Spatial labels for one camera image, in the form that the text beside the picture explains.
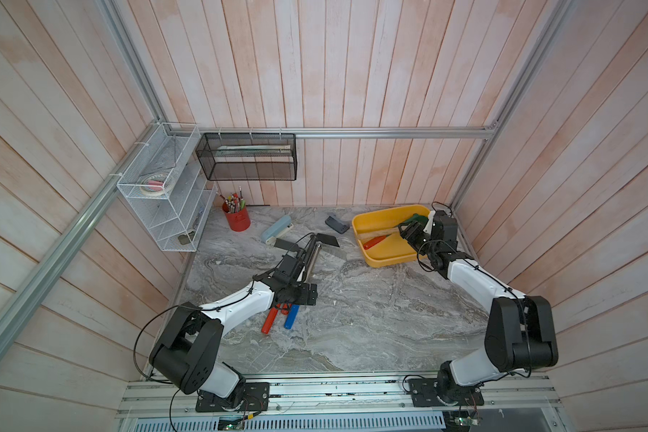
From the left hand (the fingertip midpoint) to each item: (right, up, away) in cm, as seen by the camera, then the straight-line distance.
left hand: (304, 298), depth 89 cm
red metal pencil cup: (-27, +27, +19) cm, 43 cm away
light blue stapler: (-12, +24, +19) cm, 32 cm away
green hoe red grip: (+45, +28, +20) cm, 57 cm away
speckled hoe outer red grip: (-12, -8, -3) cm, 15 cm away
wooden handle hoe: (+27, +22, +10) cm, 36 cm away
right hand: (+34, +24, +2) cm, 42 cm away
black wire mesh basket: (-22, +52, +13) cm, 58 cm away
